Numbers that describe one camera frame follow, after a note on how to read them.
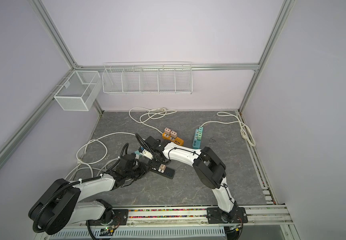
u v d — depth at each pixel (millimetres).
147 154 801
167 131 993
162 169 862
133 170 765
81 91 993
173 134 990
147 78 992
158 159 643
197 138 992
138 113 1194
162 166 829
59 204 419
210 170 498
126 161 694
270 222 738
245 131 1095
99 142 1015
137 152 938
